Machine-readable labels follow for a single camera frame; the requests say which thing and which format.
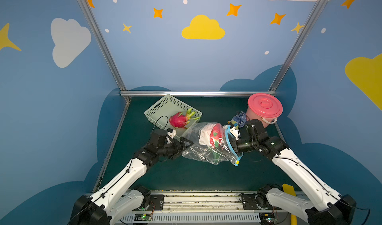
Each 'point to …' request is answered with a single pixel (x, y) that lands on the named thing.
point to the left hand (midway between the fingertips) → (191, 148)
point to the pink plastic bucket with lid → (264, 107)
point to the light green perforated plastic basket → (161, 111)
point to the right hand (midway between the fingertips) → (220, 148)
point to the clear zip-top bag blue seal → (201, 150)
